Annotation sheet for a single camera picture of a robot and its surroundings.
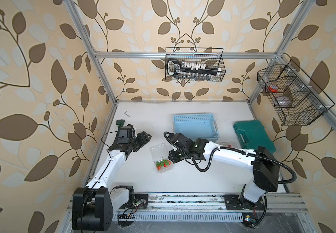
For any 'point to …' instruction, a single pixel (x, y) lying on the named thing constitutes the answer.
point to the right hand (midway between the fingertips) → (169, 157)
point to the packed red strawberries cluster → (229, 145)
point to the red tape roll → (273, 88)
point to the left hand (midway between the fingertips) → (145, 136)
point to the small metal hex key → (126, 114)
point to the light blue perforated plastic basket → (196, 126)
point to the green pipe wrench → (121, 122)
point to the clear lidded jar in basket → (283, 101)
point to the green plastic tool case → (252, 134)
